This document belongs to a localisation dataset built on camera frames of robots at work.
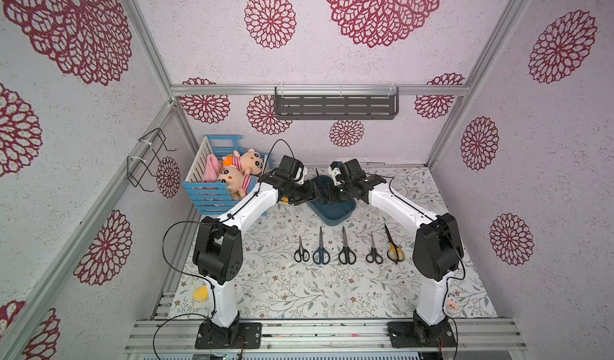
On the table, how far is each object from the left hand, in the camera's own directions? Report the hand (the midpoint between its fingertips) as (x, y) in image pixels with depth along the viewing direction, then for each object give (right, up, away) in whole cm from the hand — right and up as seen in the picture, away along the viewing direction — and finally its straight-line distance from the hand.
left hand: (315, 196), depth 88 cm
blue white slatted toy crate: (-43, -1, +9) cm, 44 cm away
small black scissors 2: (+22, -23, +2) cm, 32 cm away
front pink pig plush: (-30, +5, +7) cm, 32 cm away
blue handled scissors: (+2, -23, +4) cm, 23 cm away
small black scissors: (-5, -22, +4) cm, 23 cm away
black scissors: (+12, -22, +4) cm, 26 cm away
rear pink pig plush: (-28, +15, +17) cm, 36 cm away
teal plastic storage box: (+6, -3, +2) cm, 7 cm away
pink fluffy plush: (-43, +12, +14) cm, 47 cm away
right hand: (+5, 0, +3) cm, 6 cm away
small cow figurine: (+44, -35, -10) cm, 57 cm away
